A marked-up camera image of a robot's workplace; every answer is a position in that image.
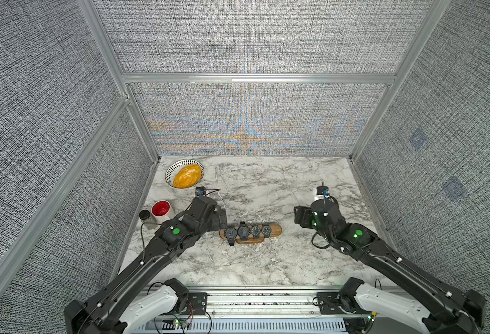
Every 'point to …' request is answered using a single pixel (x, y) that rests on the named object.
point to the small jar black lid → (144, 214)
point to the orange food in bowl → (186, 176)
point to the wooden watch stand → (222, 233)
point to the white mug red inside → (161, 210)
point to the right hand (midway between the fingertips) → (303, 204)
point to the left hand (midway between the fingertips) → (218, 213)
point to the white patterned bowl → (172, 170)
